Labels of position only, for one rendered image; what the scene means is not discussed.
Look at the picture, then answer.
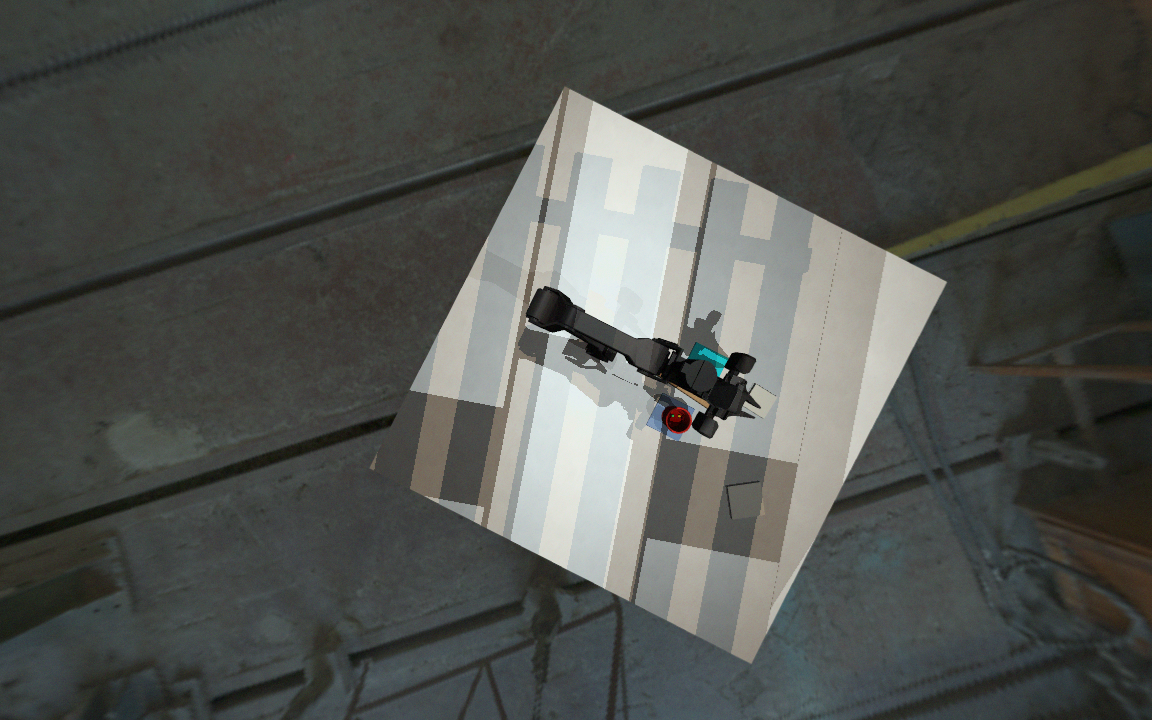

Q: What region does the dark red cup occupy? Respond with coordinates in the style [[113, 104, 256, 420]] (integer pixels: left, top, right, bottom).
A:
[[661, 406, 692, 434]]

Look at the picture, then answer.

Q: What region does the long wooden plank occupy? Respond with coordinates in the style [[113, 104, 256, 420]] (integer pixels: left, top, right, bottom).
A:
[[658, 373, 710, 409]]

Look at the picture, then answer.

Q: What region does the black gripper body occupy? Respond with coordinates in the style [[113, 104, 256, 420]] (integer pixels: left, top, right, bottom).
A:
[[688, 353, 756, 439]]

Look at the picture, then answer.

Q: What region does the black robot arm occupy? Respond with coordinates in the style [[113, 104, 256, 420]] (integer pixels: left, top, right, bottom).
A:
[[526, 286, 748, 414]]

